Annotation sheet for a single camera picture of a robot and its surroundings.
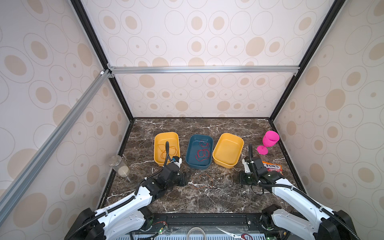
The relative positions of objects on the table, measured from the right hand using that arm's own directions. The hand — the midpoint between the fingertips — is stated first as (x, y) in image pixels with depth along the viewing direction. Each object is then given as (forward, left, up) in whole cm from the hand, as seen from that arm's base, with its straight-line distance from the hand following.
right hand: (237, 176), depth 85 cm
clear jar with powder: (+7, +70, -1) cm, 71 cm away
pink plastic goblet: (+18, -20, +11) cm, 29 cm away
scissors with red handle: (-27, +3, -4) cm, 28 cm away
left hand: (-1, +26, +6) cm, 27 cm away
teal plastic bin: (+23, +26, -3) cm, 35 cm away
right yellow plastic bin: (+21, +2, -5) cm, 22 cm away
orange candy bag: (+7, -24, -3) cm, 25 cm away
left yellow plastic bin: (+29, +48, -1) cm, 56 cm away
